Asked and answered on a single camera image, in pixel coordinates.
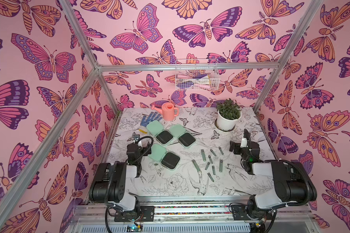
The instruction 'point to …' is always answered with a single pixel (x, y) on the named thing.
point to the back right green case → (186, 139)
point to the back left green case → (163, 136)
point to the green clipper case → (169, 160)
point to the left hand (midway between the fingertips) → (142, 141)
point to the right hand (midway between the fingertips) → (239, 141)
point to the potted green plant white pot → (228, 112)
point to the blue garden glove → (152, 116)
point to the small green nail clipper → (213, 152)
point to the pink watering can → (168, 110)
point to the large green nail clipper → (203, 155)
